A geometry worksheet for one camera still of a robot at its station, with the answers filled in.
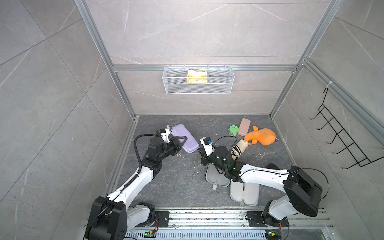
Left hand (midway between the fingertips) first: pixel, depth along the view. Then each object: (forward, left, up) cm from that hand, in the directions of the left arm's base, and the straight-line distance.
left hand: (187, 137), depth 77 cm
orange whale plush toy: (+12, -51, -18) cm, 56 cm away
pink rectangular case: (+25, -42, -23) cm, 54 cm away
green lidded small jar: (+19, -32, -19) cm, 42 cm away
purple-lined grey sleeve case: (-3, -2, -3) cm, 4 cm away
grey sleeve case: (-22, -33, -24) cm, 47 cm away
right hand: (-3, -6, -7) cm, 9 cm away
